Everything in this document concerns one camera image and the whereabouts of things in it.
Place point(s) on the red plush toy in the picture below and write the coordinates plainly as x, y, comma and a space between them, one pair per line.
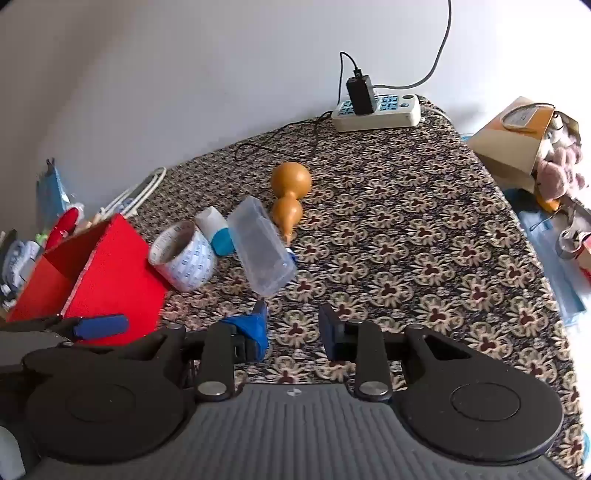
64, 226

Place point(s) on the red cardboard box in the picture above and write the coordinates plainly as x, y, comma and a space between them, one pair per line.
115, 277

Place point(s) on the patterned white cup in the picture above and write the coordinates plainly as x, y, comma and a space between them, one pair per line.
189, 267

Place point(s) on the blue plastic folder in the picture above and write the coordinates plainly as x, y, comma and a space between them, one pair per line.
554, 277

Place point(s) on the orange gourd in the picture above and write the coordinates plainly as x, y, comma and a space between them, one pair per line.
291, 182

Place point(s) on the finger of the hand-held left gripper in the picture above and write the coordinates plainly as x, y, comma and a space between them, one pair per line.
104, 326

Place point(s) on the floral patterned tablecloth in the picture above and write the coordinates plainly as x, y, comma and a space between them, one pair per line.
415, 230

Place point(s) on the blue plastic bag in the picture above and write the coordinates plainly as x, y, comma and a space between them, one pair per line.
55, 194

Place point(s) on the white blue tube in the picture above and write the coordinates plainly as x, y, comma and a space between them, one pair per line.
210, 221

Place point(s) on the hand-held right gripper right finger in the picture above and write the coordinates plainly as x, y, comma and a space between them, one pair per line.
330, 339

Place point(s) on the pink plush toy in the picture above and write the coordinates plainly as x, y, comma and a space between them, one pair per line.
558, 175

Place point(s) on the clear plastic box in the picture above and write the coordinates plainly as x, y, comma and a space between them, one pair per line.
258, 249

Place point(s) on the white power strip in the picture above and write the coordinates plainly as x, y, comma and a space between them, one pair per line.
388, 117

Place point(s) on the silver metal clip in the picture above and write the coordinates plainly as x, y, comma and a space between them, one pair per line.
570, 242

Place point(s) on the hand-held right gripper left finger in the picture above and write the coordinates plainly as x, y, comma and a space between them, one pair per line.
253, 331

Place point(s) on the black charger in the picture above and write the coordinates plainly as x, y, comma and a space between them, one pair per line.
360, 94

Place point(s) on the tan cardboard box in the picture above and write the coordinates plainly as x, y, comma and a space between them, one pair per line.
503, 143

